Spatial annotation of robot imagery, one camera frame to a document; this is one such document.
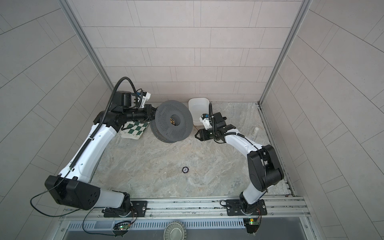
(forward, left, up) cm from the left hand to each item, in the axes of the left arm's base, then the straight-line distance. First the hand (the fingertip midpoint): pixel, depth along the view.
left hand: (165, 111), depth 69 cm
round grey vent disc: (-44, -6, -31) cm, 54 cm away
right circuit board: (-40, -41, -32) cm, 65 cm away
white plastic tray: (+32, -15, -33) cm, 48 cm away
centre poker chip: (-16, -8, -33) cm, 37 cm away
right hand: (+1, -16, -22) cm, 27 cm away
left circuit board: (-42, +18, -28) cm, 53 cm away
